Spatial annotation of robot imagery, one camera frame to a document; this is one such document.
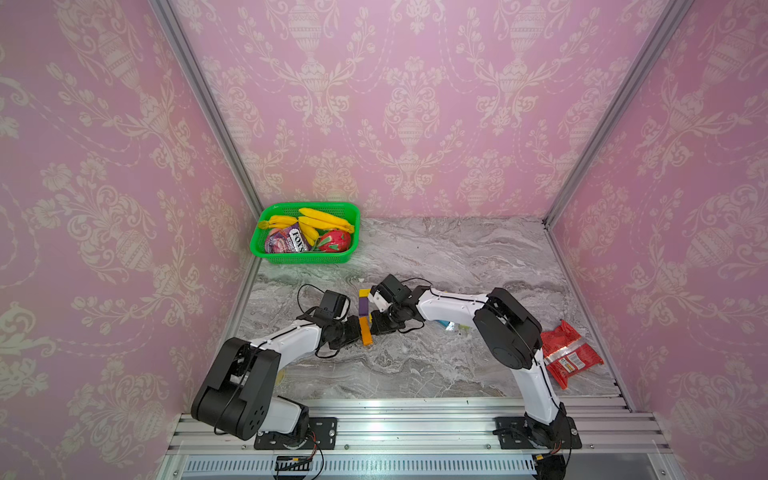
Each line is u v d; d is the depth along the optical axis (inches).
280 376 32.5
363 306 38.1
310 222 43.2
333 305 28.7
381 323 32.6
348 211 45.3
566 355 32.6
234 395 16.5
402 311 28.5
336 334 29.9
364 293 38.9
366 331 35.5
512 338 21.2
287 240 41.7
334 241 41.2
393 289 30.0
